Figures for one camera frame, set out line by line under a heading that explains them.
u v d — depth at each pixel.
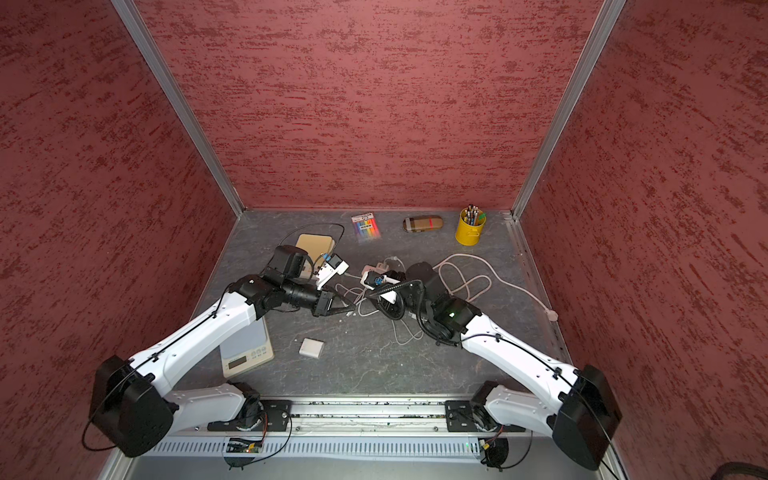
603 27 0.73
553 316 0.95
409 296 0.63
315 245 1.05
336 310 0.70
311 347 0.85
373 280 0.60
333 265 0.68
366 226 1.14
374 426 0.73
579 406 0.39
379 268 0.96
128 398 0.39
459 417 0.74
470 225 1.01
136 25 0.73
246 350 0.82
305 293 0.66
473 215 0.97
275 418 0.74
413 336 0.87
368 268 1.01
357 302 0.73
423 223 1.14
